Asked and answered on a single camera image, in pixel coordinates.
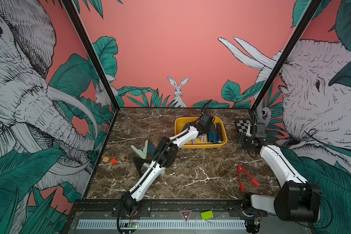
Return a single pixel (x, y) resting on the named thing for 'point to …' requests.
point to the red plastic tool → (254, 182)
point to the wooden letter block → (105, 159)
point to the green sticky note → (206, 215)
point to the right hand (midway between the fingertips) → (241, 135)
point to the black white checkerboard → (242, 125)
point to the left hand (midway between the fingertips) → (216, 125)
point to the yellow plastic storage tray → (200, 142)
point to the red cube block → (113, 161)
